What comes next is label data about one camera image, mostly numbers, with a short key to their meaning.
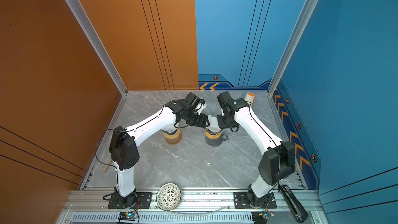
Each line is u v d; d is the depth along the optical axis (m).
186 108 0.66
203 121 0.74
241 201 0.72
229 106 0.58
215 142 0.88
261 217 0.70
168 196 0.74
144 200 0.73
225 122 0.70
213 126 0.85
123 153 0.48
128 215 0.71
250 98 1.08
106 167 0.83
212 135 0.84
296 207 0.68
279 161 0.44
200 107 0.71
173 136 0.85
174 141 0.93
